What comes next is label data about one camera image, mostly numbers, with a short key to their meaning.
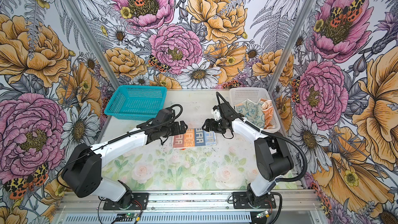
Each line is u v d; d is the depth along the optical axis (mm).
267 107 994
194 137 944
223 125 777
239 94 1118
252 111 1052
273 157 464
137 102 1152
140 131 580
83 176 436
